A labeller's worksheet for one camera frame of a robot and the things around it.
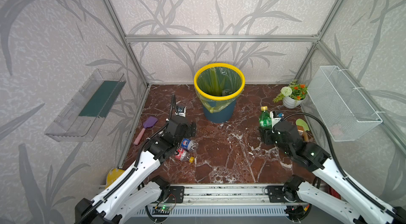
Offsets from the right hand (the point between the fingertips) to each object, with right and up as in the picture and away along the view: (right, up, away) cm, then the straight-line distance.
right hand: (263, 127), depth 75 cm
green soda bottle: (-1, +4, -4) cm, 6 cm away
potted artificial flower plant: (+26, +16, +23) cm, 38 cm away
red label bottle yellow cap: (-40, -16, +6) cm, 43 cm away
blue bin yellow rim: (-21, +8, +6) cm, 23 cm away
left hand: (-37, +2, +2) cm, 38 cm away
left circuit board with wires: (-45, -35, -3) cm, 57 cm away
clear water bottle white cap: (-16, +18, +22) cm, 33 cm away
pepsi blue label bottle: (-38, -11, +10) cm, 41 cm away
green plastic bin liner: (-20, +25, +24) cm, 40 cm away
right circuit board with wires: (+16, -39, -2) cm, 42 cm away
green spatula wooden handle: (+31, -1, +24) cm, 39 cm away
